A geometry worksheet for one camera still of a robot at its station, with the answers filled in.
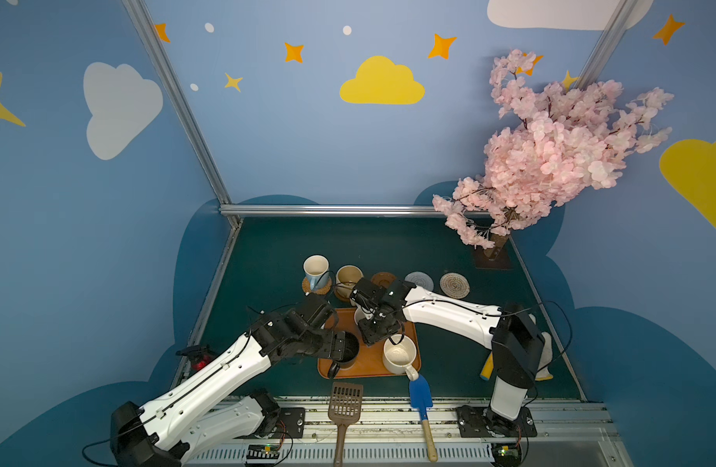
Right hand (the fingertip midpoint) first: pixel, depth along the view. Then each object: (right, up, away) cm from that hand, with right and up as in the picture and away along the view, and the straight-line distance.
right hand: (373, 334), depth 82 cm
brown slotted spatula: (-8, -17, -8) cm, 20 cm away
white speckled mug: (+8, -7, +3) cm, 11 cm away
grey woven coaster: (+19, +13, +22) cm, 32 cm away
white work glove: (+49, -11, 0) cm, 50 cm away
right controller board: (+34, -28, -9) cm, 45 cm away
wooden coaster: (+5, +14, +22) cm, 27 cm away
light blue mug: (-19, +17, +18) cm, 31 cm away
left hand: (-11, +1, -8) cm, 13 cm away
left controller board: (-29, -27, -9) cm, 41 cm away
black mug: (-6, -6, +2) cm, 9 cm away
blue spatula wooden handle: (+13, -16, -3) cm, 21 cm away
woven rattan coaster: (-23, +11, +18) cm, 32 cm away
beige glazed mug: (-8, +15, +17) cm, 24 cm away
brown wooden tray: (0, -9, +3) cm, 10 cm away
